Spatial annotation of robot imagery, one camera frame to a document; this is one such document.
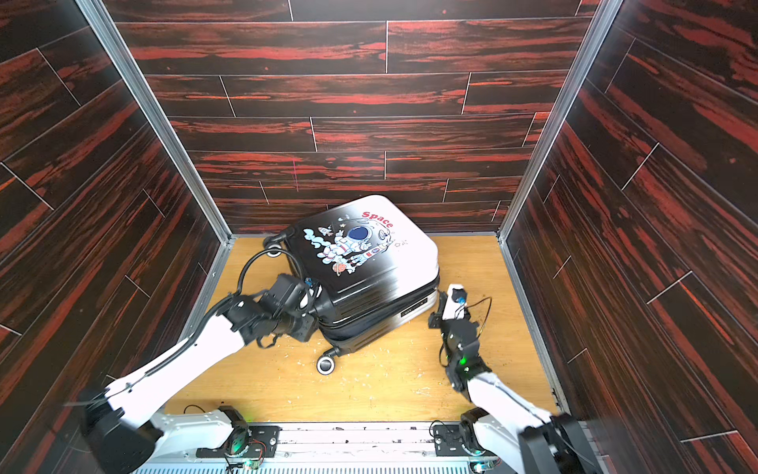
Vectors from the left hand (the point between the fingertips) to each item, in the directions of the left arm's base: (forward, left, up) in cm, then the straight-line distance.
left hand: (311, 319), depth 78 cm
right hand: (+9, -38, 0) cm, 39 cm away
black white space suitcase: (+12, -16, +9) cm, 22 cm away
